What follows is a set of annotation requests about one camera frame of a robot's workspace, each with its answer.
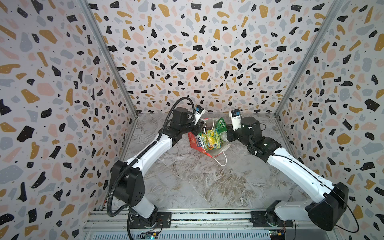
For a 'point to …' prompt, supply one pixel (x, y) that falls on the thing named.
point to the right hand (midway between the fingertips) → (225, 122)
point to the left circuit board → (150, 235)
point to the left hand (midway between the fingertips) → (203, 119)
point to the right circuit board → (277, 234)
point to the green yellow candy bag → (210, 139)
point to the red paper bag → (208, 126)
